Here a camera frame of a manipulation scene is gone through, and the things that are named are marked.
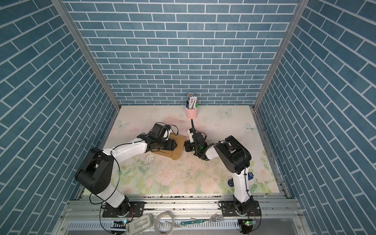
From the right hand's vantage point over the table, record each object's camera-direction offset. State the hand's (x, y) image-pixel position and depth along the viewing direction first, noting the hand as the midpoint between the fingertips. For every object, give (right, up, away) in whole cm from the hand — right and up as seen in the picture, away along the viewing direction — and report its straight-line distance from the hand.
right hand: (183, 142), depth 99 cm
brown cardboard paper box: (-2, +2, -5) cm, 5 cm away
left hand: (-5, -1, -7) cm, 9 cm away
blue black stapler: (+29, -20, -16) cm, 38 cm away
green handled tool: (+7, -34, -29) cm, 45 cm away
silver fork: (+18, -33, -28) cm, 47 cm away
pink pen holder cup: (+6, +20, +10) cm, 23 cm away
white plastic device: (-18, -35, -30) cm, 49 cm away
